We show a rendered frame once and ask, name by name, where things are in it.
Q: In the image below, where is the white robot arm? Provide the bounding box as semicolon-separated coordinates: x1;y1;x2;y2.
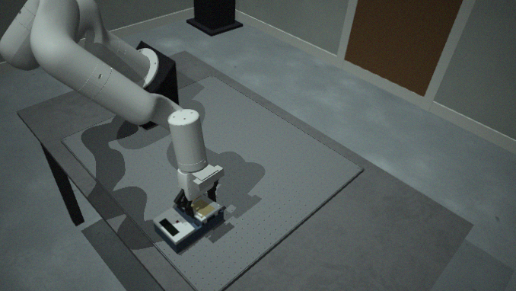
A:
0;0;225;192

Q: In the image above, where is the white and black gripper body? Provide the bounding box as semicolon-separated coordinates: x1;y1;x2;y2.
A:
177;169;214;201

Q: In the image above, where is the dark blue and white dock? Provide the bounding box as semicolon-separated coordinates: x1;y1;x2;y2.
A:
153;205;224;253

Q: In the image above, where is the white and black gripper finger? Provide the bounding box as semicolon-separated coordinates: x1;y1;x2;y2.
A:
174;189;194;218
207;179;219;202

